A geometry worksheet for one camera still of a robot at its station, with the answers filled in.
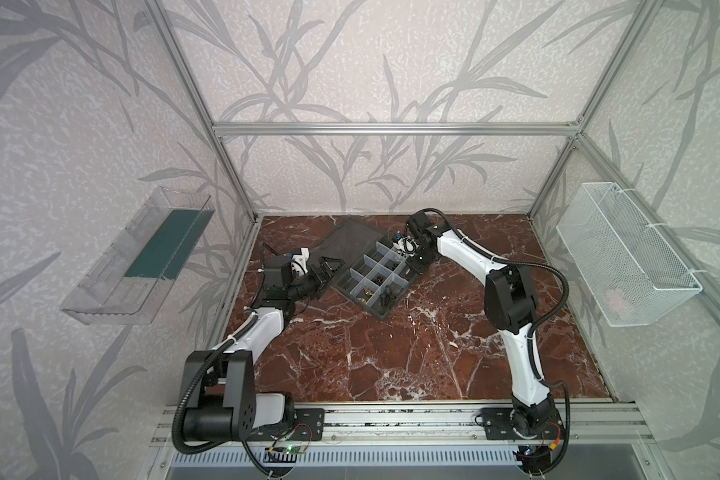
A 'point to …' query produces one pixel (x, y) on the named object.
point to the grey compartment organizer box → (372, 273)
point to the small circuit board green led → (286, 449)
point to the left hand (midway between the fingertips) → (342, 262)
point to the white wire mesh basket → (632, 271)
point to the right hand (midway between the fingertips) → (416, 255)
